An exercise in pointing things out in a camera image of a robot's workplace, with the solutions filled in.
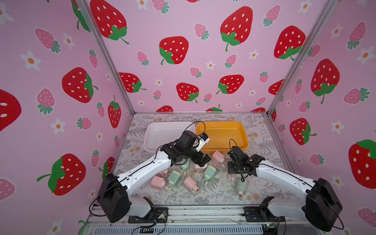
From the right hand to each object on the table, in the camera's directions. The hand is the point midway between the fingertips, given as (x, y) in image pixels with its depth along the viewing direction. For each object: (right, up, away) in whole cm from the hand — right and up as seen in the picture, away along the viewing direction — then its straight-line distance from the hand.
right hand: (235, 165), depth 86 cm
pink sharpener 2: (-44, -7, -6) cm, 45 cm away
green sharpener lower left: (-36, -6, -6) cm, 36 cm away
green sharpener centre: (-16, -3, -3) cm, 17 cm away
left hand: (-18, +9, -8) cm, 22 cm away
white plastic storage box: (-52, +18, +22) cm, 59 cm away
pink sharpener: (-42, -4, -3) cm, 42 cm away
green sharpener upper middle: (-30, -1, 0) cm, 30 cm away
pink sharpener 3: (-1, -7, 0) cm, 7 cm away
